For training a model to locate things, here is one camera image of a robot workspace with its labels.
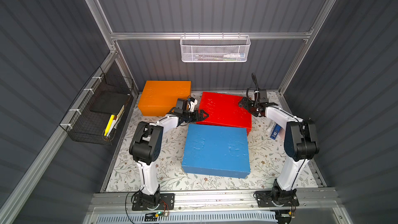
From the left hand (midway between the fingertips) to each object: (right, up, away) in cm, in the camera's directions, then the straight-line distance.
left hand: (206, 117), depth 94 cm
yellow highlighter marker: (-46, -2, -23) cm, 51 cm away
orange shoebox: (-32, +12, +10) cm, 35 cm away
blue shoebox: (+5, -16, -15) cm, 23 cm away
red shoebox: (+11, +4, +3) cm, 12 cm away
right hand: (+25, +8, +4) cm, 27 cm away
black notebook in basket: (-49, +9, -17) cm, 53 cm away
